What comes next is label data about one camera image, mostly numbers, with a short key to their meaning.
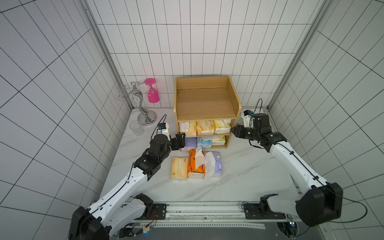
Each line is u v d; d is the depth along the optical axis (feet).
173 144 2.20
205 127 2.63
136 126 3.38
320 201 1.28
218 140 3.03
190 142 3.01
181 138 2.26
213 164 2.72
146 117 3.63
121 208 1.47
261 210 2.17
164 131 2.21
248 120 2.37
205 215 2.39
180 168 2.72
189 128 2.62
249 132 2.21
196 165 2.65
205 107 2.55
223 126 2.66
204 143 3.02
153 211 2.34
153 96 3.48
